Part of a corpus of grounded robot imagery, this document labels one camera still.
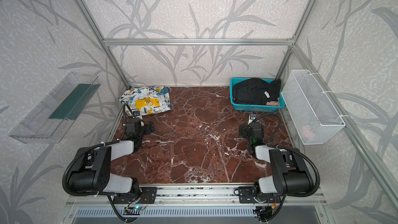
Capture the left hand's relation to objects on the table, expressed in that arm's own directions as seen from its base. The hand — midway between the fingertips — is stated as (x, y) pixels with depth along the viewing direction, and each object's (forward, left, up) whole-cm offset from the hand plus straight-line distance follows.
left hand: (146, 117), depth 94 cm
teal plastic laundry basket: (+10, -63, -2) cm, 63 cm away
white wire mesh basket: (-17, -80, +28) cm, 87 cm away
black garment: (+20, -71, +3) cm, 74 cm away
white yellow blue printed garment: (+15, +4, -2) cm, 16 cm away
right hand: (-1, -65, -1) cm, 65 cm away
